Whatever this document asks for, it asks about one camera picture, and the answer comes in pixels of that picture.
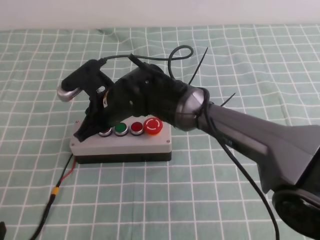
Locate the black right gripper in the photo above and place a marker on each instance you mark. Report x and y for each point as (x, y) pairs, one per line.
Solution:
(110, 103)

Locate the grey black button switch box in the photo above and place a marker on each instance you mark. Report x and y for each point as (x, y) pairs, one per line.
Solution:
(123, 149)

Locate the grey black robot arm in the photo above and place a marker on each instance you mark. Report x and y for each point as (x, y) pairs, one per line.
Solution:
(287, 157)

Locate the yellow push button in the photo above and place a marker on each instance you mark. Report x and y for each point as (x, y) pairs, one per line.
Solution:
(106, 133)

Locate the green push button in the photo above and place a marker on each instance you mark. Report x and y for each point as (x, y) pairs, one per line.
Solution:
(121, 129)

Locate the dark red push button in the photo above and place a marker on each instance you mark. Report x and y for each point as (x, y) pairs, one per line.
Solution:
(136, 128)

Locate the red emergency stop button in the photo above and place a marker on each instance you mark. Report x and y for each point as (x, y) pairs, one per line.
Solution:
(152, 126)

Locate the black object at corner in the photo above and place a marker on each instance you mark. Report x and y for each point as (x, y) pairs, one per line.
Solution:
(3, 230)

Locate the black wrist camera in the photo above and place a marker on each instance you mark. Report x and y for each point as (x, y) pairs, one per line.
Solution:
(88, 78)

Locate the yellow cable connector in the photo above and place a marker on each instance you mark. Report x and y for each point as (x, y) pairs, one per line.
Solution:
(55, 190)

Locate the black cable tie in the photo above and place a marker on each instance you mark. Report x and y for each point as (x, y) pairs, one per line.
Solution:
(198, 67)
(226, 101)

